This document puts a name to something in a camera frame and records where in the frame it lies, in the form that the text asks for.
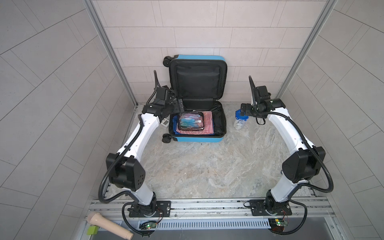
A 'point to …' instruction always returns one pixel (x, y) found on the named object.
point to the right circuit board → (277, 224)
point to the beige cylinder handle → (101, 220)
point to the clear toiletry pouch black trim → (193, 120)
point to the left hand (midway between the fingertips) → (179, 102)
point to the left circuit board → (148, 225)
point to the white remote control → (165, 122)
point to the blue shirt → (175, 122)
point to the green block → (92, 230)
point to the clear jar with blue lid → (239, 119)
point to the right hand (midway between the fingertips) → (246, 110)
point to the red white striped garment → (208, 125)
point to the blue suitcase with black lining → (199, 83)
